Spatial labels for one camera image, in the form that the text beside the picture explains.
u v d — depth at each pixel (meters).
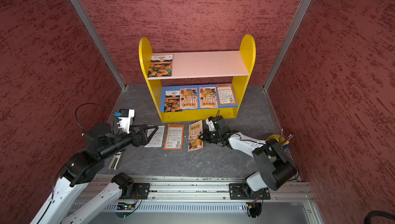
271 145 0.47
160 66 0.74
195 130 0.91
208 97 0.95
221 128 0.70
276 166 0.43
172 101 0.93
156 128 0.60
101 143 0.45
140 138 0.54
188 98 0.95
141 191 0.73
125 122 0.55
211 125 0.83
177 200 0.73
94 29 0.88
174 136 0.92
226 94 0.97
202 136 0.85
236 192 0.74
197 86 1.00
